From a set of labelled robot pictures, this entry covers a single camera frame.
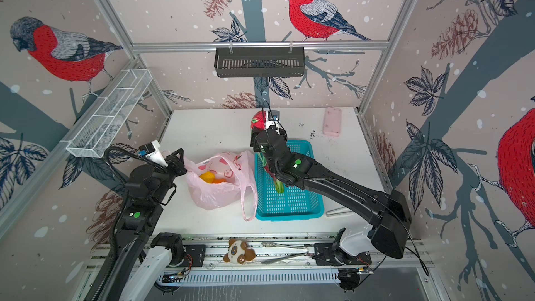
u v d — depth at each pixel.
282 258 0.74
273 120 0.58
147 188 0.53
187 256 0.73
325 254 0.73
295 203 0.86
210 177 0.89
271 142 0.50
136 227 0.50
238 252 0.72
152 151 0.61
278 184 0.88
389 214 0.40
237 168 0.78
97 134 0.71
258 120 0.68
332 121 1.18
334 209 0.84
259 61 1.06
